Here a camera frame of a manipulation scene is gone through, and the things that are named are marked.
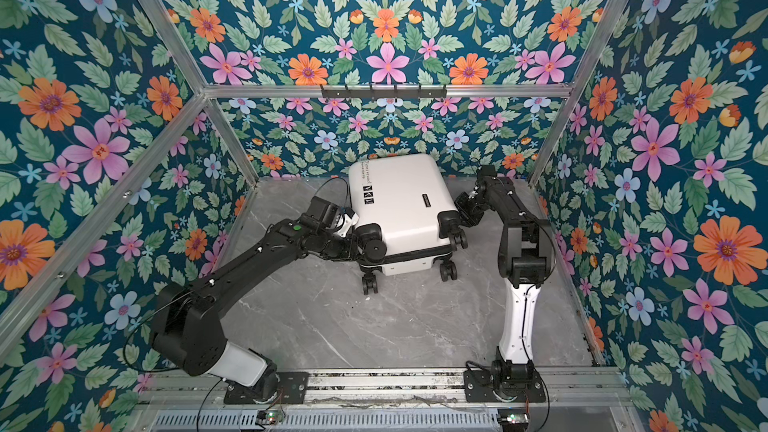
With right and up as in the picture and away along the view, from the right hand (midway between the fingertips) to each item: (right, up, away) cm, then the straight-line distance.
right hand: (451, 213), depth 100 cm
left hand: (-25, -9, -20) cm, 34 cm away
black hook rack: (-22, +38, -7) cm, 45 cm away
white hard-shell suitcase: (-15, -2, -20) cm, 25 cm away
